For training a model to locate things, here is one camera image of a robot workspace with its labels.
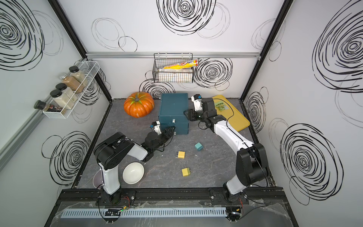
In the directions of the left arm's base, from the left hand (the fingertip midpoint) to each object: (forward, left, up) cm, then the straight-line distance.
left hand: (175, 128), depth 90 cm
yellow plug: (-14, -5, -8) cm, 17 cm away
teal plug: (-8, -15, -8) cm, 19 cm away
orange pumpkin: (+18, +27, +2) cm, 33 cm away
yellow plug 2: (-24, -7, -8) cm, 26 cm away
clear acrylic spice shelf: (+32, +59, +22) cm, 70 cm away
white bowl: (-25, +23, -10) cm, 35 cm away
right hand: (+5, -8, +11) cm, 15 cm away
